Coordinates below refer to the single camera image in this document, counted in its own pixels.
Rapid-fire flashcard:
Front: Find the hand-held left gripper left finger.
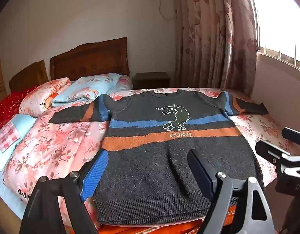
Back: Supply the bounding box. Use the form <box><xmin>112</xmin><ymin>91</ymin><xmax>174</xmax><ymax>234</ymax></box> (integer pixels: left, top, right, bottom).
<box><xmin>20</xmin><ymin>149</ymin><xmax>109</xmax><ymax>234</ymax></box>

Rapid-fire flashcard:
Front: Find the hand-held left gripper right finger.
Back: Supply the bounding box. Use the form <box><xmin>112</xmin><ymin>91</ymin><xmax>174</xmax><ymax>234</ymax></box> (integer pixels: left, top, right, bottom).
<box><xmin>187</xmin><ymin>148</ymin><xmax>280</xmax><ymax>234</ymax></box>

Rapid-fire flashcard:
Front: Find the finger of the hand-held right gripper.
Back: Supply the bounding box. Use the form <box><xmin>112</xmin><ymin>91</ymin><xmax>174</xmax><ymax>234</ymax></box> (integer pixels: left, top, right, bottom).
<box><xmin>255</xmin><ymin>140</ymin><xmax>291</xmax><ymax>162</ymax></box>
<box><xmin>282</xmin><ymin>127</ymin><xmax>300</xmax><ymax>147</ymax></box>

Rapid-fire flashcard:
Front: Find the dark striped knit sweater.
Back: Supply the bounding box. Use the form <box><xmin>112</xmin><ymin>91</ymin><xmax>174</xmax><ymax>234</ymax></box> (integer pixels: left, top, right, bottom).
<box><xmin>49</xmin><ymin>89</ymin><xmax>270</xmax><ymax>226</ymax></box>

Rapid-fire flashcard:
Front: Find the pink floral bed cover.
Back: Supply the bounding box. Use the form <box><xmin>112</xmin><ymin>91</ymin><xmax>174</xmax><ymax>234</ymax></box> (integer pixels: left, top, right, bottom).
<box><xmin>2</xmin><ymin>82</ymin><xmax>298</xmax><ymax>234</ymax></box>

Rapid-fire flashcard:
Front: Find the orange zippered mat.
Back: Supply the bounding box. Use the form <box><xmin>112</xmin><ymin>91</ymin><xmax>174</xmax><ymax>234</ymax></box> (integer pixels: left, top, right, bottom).
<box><xmin>98</xmin><ymin>203</ymin><xmax>239</xmax><ymax>234</ymax></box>

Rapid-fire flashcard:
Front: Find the light blue folded quilt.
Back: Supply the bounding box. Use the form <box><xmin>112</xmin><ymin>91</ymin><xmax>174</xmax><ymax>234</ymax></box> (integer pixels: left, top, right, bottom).
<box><xmin>52</xmin><ymin>72</ymin><xmax>121</xmax><ymax>107</ymax></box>

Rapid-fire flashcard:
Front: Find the light blue pillow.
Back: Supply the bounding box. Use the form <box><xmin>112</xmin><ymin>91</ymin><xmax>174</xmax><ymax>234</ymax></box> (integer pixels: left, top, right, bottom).
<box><xmin>0</xmin><ymin>114</ymin><xmax>36</xmax><ymax>171</ymax></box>

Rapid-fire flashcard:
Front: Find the pink floral pillow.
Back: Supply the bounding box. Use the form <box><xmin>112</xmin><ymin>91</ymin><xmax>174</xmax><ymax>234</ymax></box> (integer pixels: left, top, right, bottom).
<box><xmin>19</xmin><ymin>77</ymin><xmax>72</xmax><ymax>118</ymax></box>

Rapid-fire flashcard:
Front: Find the pink checked cloth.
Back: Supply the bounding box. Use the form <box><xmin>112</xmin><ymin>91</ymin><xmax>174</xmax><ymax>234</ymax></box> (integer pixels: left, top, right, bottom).
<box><xmin>0</xmin><ymin>121</ymin><xmax>21</xmax><ymax>153</ymax></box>

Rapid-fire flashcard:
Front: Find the grey metal pipe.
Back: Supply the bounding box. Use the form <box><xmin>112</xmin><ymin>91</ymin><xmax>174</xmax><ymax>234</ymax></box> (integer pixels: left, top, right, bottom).
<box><xmin>225</xmin><ymin>43</ymin><xmax>233</xmax><ymax>89</ymax></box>

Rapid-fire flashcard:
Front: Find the dark wooden nightstand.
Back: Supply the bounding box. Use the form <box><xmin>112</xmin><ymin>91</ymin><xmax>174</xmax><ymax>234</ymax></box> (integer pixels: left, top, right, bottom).
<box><xmin>132</xmin><ymin>72</ymin><xmax>171</xmax><ymax>90</ymax></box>

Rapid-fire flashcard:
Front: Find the red patterned cloth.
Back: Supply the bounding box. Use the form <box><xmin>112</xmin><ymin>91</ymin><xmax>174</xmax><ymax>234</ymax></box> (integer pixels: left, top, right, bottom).
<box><xmin>0</xmin><ymin>86</ymin><xmax>38</xmax><ymax>137</ymax></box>

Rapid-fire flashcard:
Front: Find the large wooden headboard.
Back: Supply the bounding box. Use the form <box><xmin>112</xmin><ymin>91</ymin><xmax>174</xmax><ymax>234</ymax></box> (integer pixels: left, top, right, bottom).
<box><xmin>50</xmin><ymin>37</ymin><xmax>130</xmax><ymax>81</ymax></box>

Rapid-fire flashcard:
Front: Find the small wooden headboard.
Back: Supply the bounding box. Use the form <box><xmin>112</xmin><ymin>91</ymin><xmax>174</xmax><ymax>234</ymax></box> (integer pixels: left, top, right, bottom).
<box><xmin>9</xmin><ymin>59</ymin><xmax>49</xmax><ymax>91</ymax></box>

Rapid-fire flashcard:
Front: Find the floral curtain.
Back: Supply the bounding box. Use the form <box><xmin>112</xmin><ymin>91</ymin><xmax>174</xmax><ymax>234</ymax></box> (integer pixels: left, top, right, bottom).
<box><xmin>171</xmin><ymin>0</ymin><xmax>258</xmax><ymax>98</ymax></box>

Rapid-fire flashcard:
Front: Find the thin wall cable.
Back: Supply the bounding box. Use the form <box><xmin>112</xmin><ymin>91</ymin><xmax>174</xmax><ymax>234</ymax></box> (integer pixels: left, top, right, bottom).
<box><xmin>158</xmin><ymin>0</ymin><xmax>178</xmax><ymax>20</ymax></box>

